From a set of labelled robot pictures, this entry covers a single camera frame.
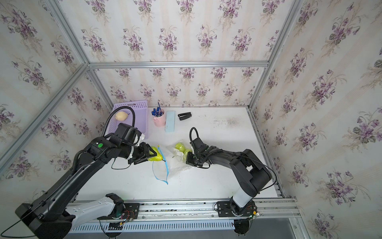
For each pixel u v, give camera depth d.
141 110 1.19
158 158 0.68
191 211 0.75
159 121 1.04
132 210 0.73
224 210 0.73
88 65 0.93
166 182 0.72
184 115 1.12
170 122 1.09
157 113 1.04
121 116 1.08
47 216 0.36
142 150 0.60
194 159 0.79
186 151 0.89
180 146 0.90
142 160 0.62
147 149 0.63
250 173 0.45
